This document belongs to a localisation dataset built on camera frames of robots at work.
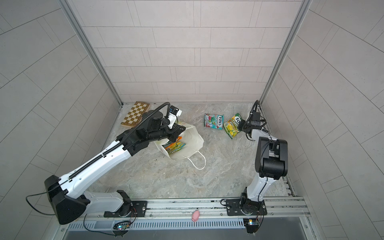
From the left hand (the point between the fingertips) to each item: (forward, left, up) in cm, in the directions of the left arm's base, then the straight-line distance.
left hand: (189, 128), depth 68 cm
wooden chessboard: (+27, +41, -26) cm, 56 cm away
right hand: (+20, -32, -23) cm, 45 cm away
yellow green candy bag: (+18, -26, -24) cm, 39 cm away
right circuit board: (-35, -29, -28) cm, 53 cm away
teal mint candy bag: (+23, -16, -26) cm, 39 cm away
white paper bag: (+4, -1, -20) cm, 20 cm away
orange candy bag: (+1, +9, -21) cm, 23 cm away
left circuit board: (-36, +29, -26) cm, 53 cm away
